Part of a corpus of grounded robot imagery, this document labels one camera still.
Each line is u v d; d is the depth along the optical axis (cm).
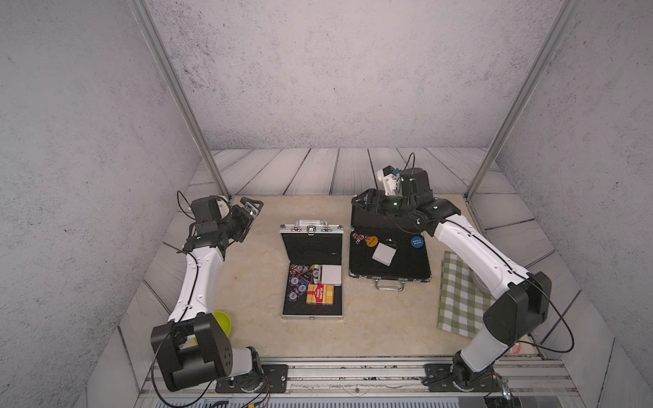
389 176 71
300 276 92
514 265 47
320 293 87
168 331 40
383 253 96
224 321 81
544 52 78
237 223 71
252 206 73
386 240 103
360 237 102
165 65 79
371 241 102
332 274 91
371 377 75
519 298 42
